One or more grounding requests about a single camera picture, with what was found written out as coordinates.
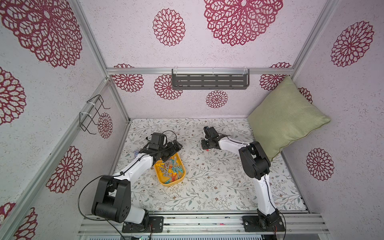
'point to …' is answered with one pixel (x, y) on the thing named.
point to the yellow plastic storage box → (170, 171)
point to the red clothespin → (174, 176)
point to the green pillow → (284, 116)
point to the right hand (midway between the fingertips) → (203, 141)
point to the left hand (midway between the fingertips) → (178, 149)
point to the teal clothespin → (175, 167)
